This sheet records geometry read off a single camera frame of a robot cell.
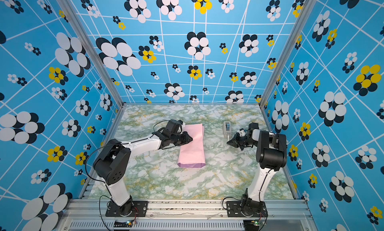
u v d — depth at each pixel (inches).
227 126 40.0
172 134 29.1
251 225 27.4
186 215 28.6
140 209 29.0
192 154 34.0
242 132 37.2
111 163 18.9
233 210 28.5
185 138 31.7
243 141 33.7
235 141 34.7
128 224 27.6
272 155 21.3
